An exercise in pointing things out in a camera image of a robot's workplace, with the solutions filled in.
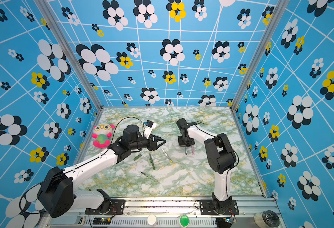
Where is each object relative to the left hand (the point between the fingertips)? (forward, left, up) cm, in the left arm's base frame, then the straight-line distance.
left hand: (164, 140), depth 76 cm
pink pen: (+4, -19, -20) cm, 27 cm away
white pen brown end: (+4, -14, -19) cm, 24 cm away
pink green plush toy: (+15, +44, -14) cm, 48 cm away
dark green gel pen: (-15, +6, -21) cm, 26 cm away
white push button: (-35, +5, -13) cm, 37 cm away
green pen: (-3, +9, -21) cm, 23 cm away
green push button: (-35, -10, -11) cm, 38 cm away
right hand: (+9, -14, -20) cm, 26 cm away
